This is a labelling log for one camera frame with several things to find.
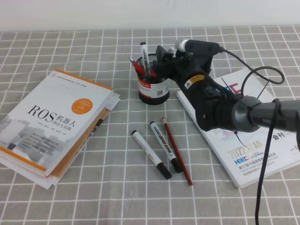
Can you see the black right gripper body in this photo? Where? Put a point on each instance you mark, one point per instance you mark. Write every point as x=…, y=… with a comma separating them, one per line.
x=212, y=102

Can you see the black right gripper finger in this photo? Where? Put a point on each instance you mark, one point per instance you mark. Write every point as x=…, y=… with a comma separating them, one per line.
x=162, y=55
x=169, y=67

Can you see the white grey-capped marker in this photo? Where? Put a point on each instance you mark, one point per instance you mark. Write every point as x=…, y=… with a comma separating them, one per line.
x=171, y=50

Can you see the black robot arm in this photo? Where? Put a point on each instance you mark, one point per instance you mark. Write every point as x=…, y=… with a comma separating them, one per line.
x=249, y=113

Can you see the white marker upright in holder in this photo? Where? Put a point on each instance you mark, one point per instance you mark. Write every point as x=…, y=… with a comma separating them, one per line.
x=145, y=59

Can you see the red pen in holder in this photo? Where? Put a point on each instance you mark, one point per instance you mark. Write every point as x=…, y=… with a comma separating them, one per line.
x=140, y=70

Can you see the black mesh pen holder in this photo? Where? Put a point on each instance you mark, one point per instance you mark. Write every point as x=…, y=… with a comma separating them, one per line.
x=153, y=90

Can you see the red pencil with eraser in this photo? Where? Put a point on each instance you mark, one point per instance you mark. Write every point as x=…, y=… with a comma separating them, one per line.
x=177, y=152

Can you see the white marker black lettering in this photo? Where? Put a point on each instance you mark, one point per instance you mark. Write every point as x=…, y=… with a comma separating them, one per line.
x=171, y=156

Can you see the white marker black cap left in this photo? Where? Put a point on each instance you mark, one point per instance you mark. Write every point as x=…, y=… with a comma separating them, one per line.
x=152, y=155

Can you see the grey checked tablecloth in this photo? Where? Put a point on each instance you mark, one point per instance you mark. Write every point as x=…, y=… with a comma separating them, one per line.
x=112, y=181

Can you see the white orange ROS book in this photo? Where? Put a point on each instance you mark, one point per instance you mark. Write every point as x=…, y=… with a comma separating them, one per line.
x=40, y=131

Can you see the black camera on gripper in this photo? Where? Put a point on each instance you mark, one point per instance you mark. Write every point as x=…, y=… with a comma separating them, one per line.
x=202, y=52

